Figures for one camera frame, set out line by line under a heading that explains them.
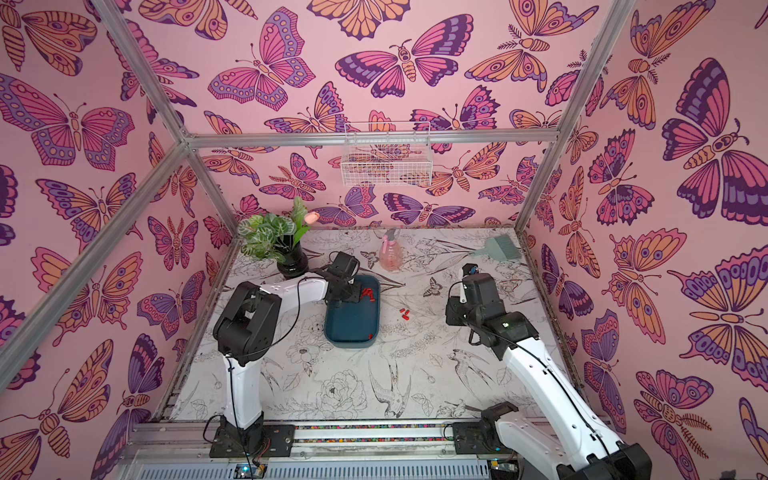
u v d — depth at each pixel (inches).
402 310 38.4
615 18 27.2
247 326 20.9
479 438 28.7
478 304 22.9
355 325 36.4
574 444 15.5
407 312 38.2
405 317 37.5
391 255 44.7
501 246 44.8
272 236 33.5
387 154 37.6
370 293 39.4
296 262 37.7
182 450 28.8
